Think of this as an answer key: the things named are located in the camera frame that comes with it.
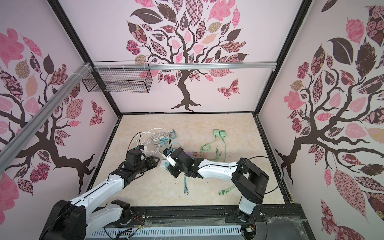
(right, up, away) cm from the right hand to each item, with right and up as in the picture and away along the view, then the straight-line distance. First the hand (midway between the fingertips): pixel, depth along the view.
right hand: (169, 163), depth 83 cm
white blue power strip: (-5, -2, +7) cm, 9 cm away
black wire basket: (-48, +60, +39) cm, 86 cm away
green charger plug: (+30, +16, +22) cm, 40 cm away
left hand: (-7, 0, +4) cm, 8 cm away
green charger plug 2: (+35, +15, +23) cm, 44 cm away
